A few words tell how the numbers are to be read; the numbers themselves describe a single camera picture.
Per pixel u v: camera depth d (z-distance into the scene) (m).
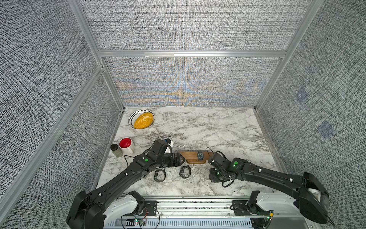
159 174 0.85
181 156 0.73
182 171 0.82
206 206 0.75
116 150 0.86
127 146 0.94
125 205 0.57
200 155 0.84
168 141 0.75
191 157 0.83
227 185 0.63
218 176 0.69
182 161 0.73
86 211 0.38
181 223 0.70
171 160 0.69
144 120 1.02
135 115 1.13
